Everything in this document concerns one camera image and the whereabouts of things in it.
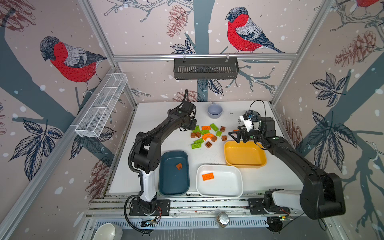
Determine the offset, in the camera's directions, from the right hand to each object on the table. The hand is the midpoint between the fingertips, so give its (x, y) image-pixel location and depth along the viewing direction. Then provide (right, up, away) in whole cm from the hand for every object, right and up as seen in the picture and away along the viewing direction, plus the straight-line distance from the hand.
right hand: (234, 131), depth 83 cm
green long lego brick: (-22, -11, +12) cm, 27 cm away
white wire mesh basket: (-72, +5, -13) cm, 74 cm away
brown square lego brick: (-32, -21, +2) cm, 38 cm away
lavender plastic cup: (-8, +12, +28) cm, 32 cm away
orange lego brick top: (-15, 0, +22) cm, 27 cm away
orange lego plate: (-15, -26, 0) cm, 30 cm away
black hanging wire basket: (-15, +42, +21) cm, 49 cm away
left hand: (-24, +3, +9) cm, 26 cm away
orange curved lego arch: (-14, -5, +17) cm, 22 cm away
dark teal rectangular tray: (-35, -25, +1) cm, 43 cm away
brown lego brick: (-3, -1, +20) cm, 21 cm away
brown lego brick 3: (-24, -4, +17) cm, 30 cm away
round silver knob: (-10, -35, -22) cm, 42 cm away
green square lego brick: (-6, -4, +19) cm, 20 cm away
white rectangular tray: (-9, -28, -2) cm, 29 cm away
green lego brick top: (-9, +2, +24) cm, 25 cm away
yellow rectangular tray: (+9, -16, +12) cm, 22 cm away
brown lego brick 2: (-3, -6, +14) cm, 16 cm away
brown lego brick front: (-14, -10, +12) cm, 21 cm away
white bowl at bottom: (-61, -43, -18) cm, 77 cm away
